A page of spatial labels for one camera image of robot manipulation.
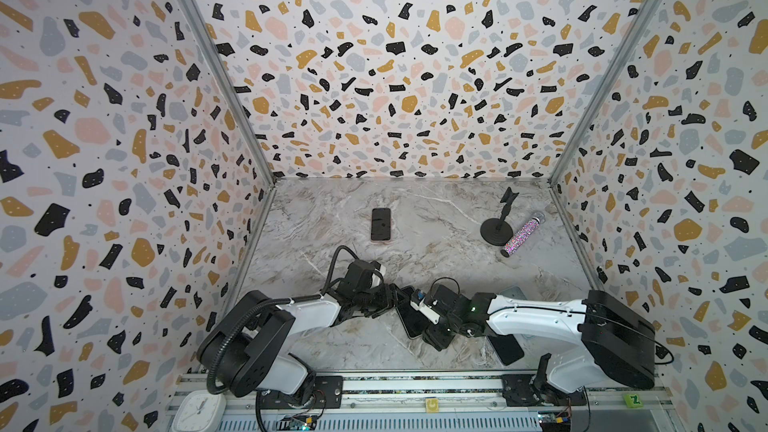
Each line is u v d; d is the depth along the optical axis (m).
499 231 1.04
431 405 0.72
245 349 0.43
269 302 0.48
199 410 0.69
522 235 1.02
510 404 0.73
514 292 0.92
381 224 1.05
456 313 0.64
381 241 1.02
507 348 0.80
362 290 0.73
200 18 0.78
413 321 0.90
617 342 0.43
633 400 0.72
